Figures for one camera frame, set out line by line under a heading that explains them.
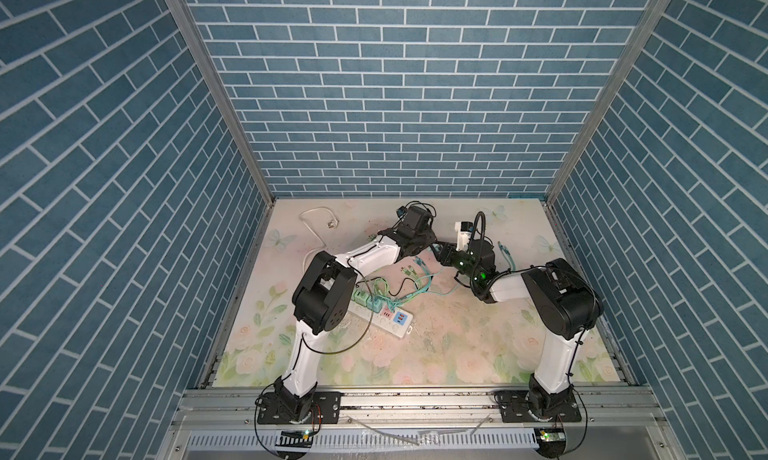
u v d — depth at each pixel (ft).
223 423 2.39
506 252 3.45
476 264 2.50
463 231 2.85
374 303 2.86
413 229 2.48
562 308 1.68
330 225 3.66
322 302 1.74
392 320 2.83
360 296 2.83
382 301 2.77
